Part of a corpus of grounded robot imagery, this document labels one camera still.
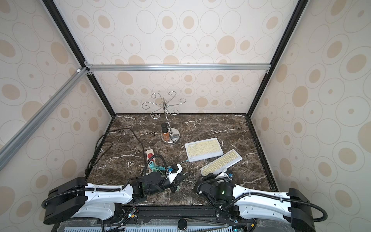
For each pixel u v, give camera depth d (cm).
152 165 85
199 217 76
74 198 42
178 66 89
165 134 97
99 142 106
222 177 69
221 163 81
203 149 99
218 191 59
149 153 94
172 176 63
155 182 57
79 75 83
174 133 103
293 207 43
